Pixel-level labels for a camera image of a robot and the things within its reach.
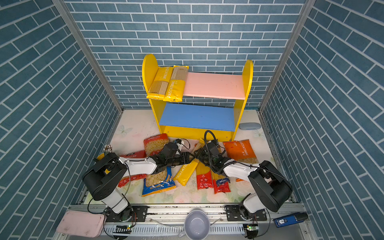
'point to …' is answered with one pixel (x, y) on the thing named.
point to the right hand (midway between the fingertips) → (193, 152)
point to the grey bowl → (197, 225)
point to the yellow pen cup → (100, 156)
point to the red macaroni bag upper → (153, 144)
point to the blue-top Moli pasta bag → (222, 184)
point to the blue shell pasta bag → (158, 183)
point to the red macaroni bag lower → (134, 181)
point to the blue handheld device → (290, 219)
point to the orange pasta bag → (241, 151)
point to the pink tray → (82, 223)
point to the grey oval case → (249, 126)
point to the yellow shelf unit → (191, 122)
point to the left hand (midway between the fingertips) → (192, 158)
